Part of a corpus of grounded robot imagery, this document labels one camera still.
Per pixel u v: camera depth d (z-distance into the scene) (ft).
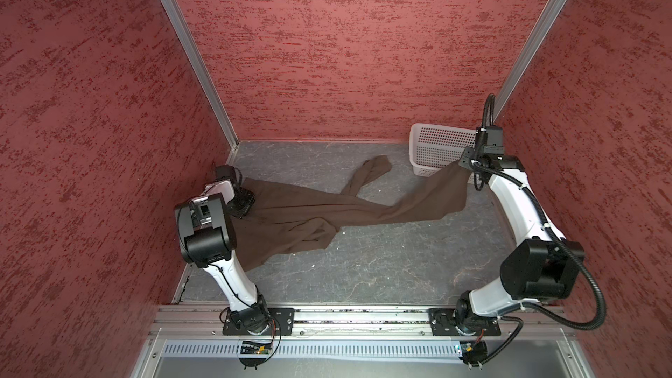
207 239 1.68
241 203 2.78
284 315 2.49
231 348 2.32
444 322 2.43
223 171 2.66
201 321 2.48
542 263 1.40
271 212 3.20
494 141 2.07
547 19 2.66
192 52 2.92
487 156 2.01
